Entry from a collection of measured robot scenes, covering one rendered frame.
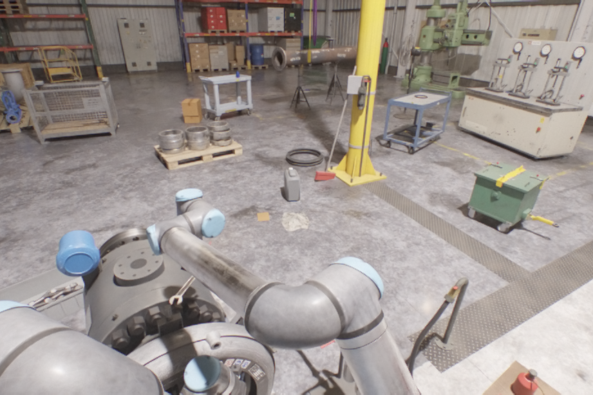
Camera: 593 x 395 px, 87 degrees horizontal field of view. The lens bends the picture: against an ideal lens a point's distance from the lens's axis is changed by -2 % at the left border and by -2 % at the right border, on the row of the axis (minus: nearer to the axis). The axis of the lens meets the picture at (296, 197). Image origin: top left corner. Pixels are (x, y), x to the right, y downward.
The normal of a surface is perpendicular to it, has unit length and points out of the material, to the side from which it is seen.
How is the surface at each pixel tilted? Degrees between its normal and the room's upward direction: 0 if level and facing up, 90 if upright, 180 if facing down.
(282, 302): 17
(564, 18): 90
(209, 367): 21
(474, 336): 0
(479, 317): 0
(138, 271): 0
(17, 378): 28
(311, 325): 58
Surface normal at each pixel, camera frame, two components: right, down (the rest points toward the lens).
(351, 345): -0.47, 0.19
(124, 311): -0.27, -0.74
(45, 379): 0.36, -0.59
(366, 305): 0.39, -0.21
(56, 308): 0.70, 0.34
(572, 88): -0.96, 0.13
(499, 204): -0.80, 0.28
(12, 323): 0.11, -0.96
